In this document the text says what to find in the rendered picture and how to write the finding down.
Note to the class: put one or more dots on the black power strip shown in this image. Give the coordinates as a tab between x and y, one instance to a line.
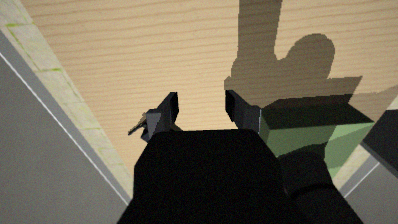
145	134

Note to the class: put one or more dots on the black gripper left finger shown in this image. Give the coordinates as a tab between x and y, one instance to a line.
161	118

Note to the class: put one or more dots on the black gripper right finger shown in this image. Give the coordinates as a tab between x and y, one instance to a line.
244	115

